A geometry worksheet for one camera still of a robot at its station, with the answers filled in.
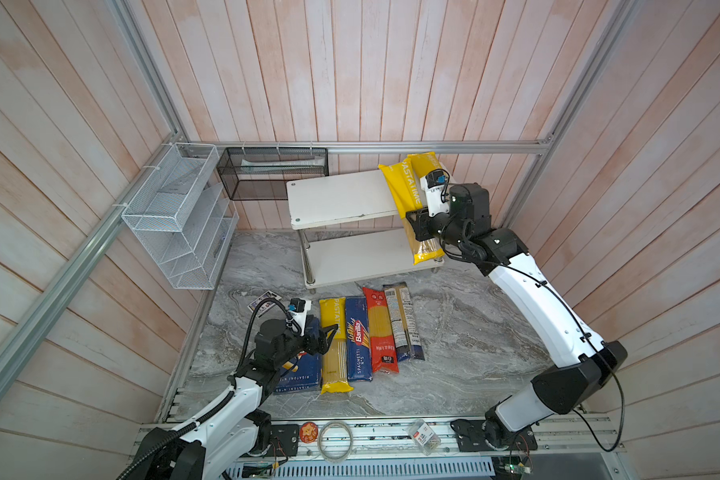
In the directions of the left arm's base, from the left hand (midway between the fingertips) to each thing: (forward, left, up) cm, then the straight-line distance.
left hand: (325, 326), depth 83 cm
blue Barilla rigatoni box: (-12, +6, -3) cm, 13 cm away
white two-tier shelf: (+49, -6, -11) cm, 51 cm away
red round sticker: (-25, +3, -10) cm, 27 cm away
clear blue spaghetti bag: (+6, -24, -8) cm, 26 cm away
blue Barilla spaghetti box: (-8, -10, -7) cm, 14 cm away
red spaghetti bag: (-1, -16, -8) cm, 18 cm away
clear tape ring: (-27, 0, -11) cm, 29 cm away
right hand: (+17, -22, +28) cm, 39 cm away
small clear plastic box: (-26, -26, -8) cm, 37 cm away
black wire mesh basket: (+51, +25, +15) cm, 59 cm away
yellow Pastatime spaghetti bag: (-7, -3, -7) cm, 11 cm away
